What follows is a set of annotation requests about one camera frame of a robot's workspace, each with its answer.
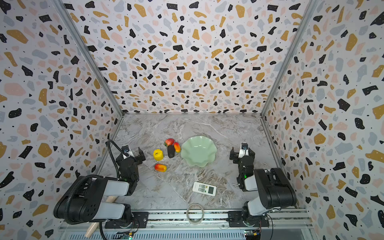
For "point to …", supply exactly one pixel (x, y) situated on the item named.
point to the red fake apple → (169, 141)
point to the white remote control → (203, 188)
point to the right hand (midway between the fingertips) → (240, 145)
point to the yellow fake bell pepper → (158, 154)
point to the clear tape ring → (187, 214)
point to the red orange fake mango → (161, 168)
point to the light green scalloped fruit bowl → (199, 150)
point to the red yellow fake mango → (177, 147)
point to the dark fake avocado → (171, 151)
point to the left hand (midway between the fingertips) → (130, 148)
